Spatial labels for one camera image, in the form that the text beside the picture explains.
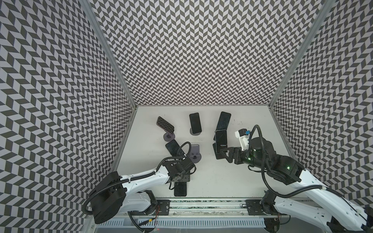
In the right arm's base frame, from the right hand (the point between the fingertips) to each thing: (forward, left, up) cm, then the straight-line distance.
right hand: (226, 154), depth 67 cm
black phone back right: (+28, -4, -11) cm, 30 cm away
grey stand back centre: (+24, +15, -20) cm, 35 cm away
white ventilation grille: (-25, +19, -23) cm, 39 cm away
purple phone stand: (+9, +27, -10) cm, 31 cm away
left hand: (-3, +22, -22) cm, 32 cm away
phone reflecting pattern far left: (+31, +36, -18) cm, 50 cm away
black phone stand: (-10, +23, -21) cm, 33 cm away
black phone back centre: (+29, +14, -13) cm, 35 cm away
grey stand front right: (+8, +15, -18) cm, 25 cm away
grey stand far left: (+23, +33, -22) cm, 46 cm away
